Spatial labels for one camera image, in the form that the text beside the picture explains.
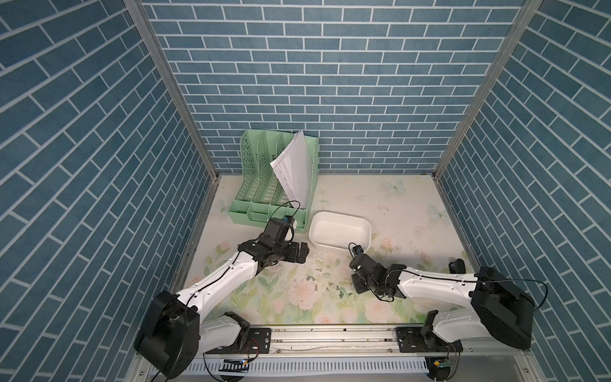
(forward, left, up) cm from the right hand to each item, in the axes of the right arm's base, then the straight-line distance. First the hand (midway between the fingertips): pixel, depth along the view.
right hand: (356, 279), depth 87 cm
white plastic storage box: (+19, +8, +2) cm, 21 cm away
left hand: (+5, +20, +10) cm, 23 cm away
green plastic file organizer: (+34, +44, +4) cm, 56 cm away
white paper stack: (+32, +27, +24) cm, 48 cm away
